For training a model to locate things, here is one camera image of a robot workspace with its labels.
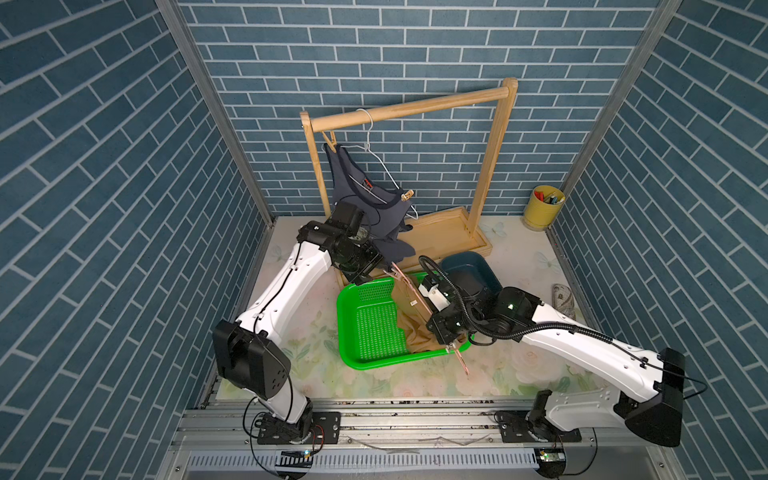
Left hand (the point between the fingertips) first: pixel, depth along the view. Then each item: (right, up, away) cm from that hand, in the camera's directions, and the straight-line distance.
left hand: (392, 267), depth 77 cm
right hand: (+9, -14, -6) cm, 18 cm away
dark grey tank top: (-2, +15, +4) cm, 16 cm away
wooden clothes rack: (+22, +10, +38) cm, 45 cm away
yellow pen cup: (+55, +20, +31) cm, 66 cm away
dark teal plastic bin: (+27, -4, +26) cm, 38 cm away
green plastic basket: (-8, -19, +14) cm, 25 cm away
